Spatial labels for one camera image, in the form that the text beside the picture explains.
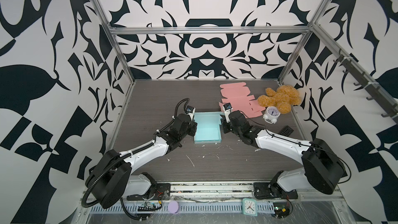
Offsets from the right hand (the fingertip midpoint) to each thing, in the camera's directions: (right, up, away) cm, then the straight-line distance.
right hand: (222, 118), depth 87 cm
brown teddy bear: (+40, +11, +13) cm, 43 cm away
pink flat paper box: (+14, +14, +26) cm, 32 cm away
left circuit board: (-37, -39, -14) cm, 55 cm away
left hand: (-15, 0, -2) cm, 15 cm away
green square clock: (+10, -36, -18) cm, 42 cm away
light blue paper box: (-7, -7, +5) cm, 11 cm away
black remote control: (+38, -8, +5) cm, 40 cm away
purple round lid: (-23, -32, -23) cm, 46 cm away
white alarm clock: (+33, +1, +12) cm, 35 cm away
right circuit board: (+25, -39, -15) cm, 49 cm away
